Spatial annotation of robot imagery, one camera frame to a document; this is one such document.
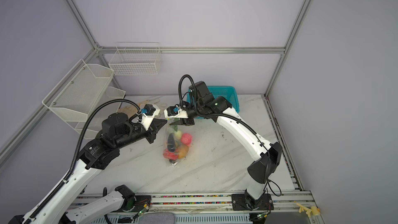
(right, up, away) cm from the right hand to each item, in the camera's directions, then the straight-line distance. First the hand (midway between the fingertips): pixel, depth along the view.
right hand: (168, 115), depth 66 cm
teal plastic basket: (+34, +15, +46) cm, 60 cm away
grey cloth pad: (-6, -46, +2) cm, 47 cm away
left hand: (-1, -3, -3) cm, 4 cm away
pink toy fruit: (+6, -13, +16) cm, 22 cm away
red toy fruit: (-1, -21, +10) cm, 23 cm away
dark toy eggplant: (-1, -14, +7) cm, 16 cm away
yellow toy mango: (+4, -19, +13) cm, 24 cm away
